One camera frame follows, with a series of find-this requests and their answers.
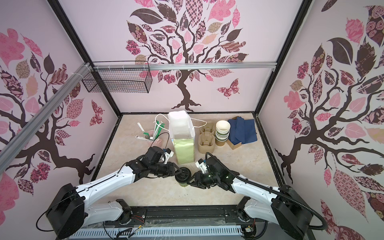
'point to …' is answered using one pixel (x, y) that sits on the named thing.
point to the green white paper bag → (183, 136)
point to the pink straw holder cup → (155, 138)
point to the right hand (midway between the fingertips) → (188, 182)
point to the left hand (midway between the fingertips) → (178, 175)
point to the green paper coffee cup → (183, 184)
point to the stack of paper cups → (222, 132)
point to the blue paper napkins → (242, 130)
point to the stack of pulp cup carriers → (206, 139)
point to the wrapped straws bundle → (158, 128)
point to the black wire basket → (118, 76)
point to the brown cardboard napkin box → (231, 145)
